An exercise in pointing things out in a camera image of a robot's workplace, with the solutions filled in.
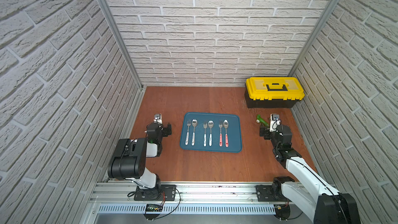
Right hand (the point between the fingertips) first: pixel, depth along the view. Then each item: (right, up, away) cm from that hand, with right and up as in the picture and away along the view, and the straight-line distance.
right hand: (272, 124), depth 86 cm
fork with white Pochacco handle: (-39, -3, +11) cm, 40 cm away
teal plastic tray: (-20, -7, +9) cm, 23 cm away
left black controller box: (-64, -39, -13) cm, 76 cm away
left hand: (-69, 0, +8) cm, 69 cm away
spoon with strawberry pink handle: (-25, -2, +11) cm, 28 cm away
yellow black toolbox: (+5, +19, +11) cm, 22 cm away
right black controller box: (-2, -39, -16) cm, 42 cm away
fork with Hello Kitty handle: (-49, -1, +12) cm, 50 cm away
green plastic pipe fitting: (-3, +1, +12) cm, 13 cm away
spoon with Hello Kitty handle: (-45, -1, +11) cm, 47 cm away
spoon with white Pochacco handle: (-35, -2, +11) cm, 37 cm away
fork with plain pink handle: (-28, -3, +11) cm, 31 cm away
